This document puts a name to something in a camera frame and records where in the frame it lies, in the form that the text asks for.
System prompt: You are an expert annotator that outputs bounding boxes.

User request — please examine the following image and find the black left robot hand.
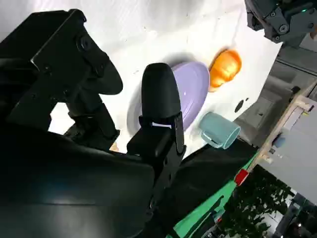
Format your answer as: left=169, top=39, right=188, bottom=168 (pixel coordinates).
left=244, top=0, right=317, bottom=45

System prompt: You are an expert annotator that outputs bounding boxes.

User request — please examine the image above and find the wooden frame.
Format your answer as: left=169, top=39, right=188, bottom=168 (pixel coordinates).
left=247, top=80, right=317, bottom=176

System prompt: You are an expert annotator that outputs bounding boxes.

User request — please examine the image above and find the grey machine cabinet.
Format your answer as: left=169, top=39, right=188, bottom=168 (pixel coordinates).
left=234, top=43, right=317, bottom=151

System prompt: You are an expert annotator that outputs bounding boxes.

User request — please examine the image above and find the green leafy plant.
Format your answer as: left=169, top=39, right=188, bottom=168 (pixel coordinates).
left=220, top=165, right=302, bottom=238

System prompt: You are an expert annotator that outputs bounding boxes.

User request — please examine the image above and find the orange and white bread roll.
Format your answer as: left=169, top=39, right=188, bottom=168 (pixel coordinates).
left=209, top=49, right=242, bottom=93

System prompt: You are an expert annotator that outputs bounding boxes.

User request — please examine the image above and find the pale green mug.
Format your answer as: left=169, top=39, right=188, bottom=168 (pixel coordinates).
left=199, top=111, right=242, bottom=150

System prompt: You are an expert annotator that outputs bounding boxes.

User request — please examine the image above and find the black backdrop cloth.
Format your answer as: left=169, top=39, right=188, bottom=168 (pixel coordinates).
left=173, top=138, right=260, bottom=225

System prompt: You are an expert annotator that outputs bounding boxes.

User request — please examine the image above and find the light grey box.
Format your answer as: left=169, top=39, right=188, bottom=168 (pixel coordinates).
left=259, top=99, right=317, bottom=198

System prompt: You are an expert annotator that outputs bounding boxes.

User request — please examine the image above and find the green cloth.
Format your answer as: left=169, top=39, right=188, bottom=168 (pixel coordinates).
left=170, top=154, right=259, bottom=238

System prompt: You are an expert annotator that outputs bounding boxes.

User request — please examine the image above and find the lilac plate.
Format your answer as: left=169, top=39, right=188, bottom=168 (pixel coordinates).
left=127, top=61, right=211, bottom=136

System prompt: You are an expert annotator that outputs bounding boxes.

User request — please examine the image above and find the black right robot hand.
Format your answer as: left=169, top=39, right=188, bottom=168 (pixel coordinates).
left=0, top=8, right=187, bottom=238

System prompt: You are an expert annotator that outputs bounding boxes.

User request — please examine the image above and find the red tag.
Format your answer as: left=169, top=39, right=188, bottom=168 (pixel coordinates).
left=234, top=169, right=250, bottom=187

